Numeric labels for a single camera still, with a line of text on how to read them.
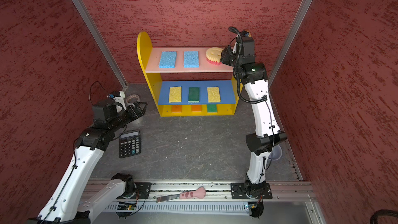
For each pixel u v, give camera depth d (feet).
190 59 2.48
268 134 1.51
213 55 2.44
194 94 3.11
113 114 1.74
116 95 1.99
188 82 3.47
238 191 2.43
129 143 2.87
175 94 3.11
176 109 3.40
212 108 3.41
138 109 2.06
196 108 3.47
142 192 2.37
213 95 3.11
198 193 2.38
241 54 1.65
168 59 2.43
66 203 1.24
